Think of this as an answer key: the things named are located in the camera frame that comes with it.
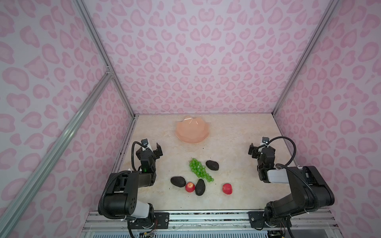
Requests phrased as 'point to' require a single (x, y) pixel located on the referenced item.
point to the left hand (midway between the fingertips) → (150, 143)
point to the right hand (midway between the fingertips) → (261, 143)
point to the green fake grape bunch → (199, 170)
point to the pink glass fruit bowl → (192, 130)
